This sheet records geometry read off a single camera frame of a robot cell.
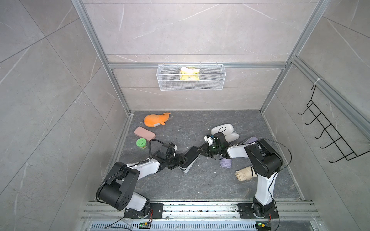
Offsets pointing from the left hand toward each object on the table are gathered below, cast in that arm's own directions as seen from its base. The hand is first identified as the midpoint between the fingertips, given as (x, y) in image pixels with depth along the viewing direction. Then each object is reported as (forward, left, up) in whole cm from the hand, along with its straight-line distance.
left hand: (185, 159), depth 89 cm
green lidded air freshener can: (+12, +29, +2) cm, 32 cm away
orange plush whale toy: (+31, +24, +3) cm, 39 cm away
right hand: (+6, -8, -1) cm, 10 cm away
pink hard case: (+23, +31, -1) cm, 38 cm away
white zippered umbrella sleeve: (+24, -32, -3) cm, 40 cm away
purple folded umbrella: (-3, -25, 0) cm, 25 cm away
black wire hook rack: (+5, -70, +28) cm, 75 cm away
